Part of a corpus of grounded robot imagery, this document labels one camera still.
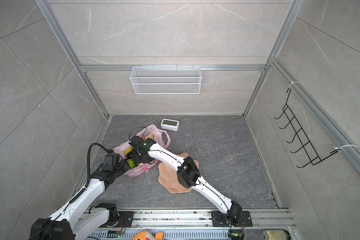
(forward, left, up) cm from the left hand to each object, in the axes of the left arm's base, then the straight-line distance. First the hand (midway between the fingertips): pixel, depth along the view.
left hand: (126, 160), depth 87 cm
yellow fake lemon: (+9, +2, -3) cm, 9 cm away
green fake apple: (-2, -3, 0) cm, 4 cm away
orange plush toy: (-36, -16, +1) cm, 40 cm away
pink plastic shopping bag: (+13, -20, +4) cm, 25 cm away
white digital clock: (+30, -25, -3) cm, 39 cm away
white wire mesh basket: (+48, -23, +23) cm, 58 cm away
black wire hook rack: (-16, -85, +28) cm, 91 cm away
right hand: (+2, -7, -6) cm, 9 cm away
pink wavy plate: (-9, -25, -4) cm, 27 cm away
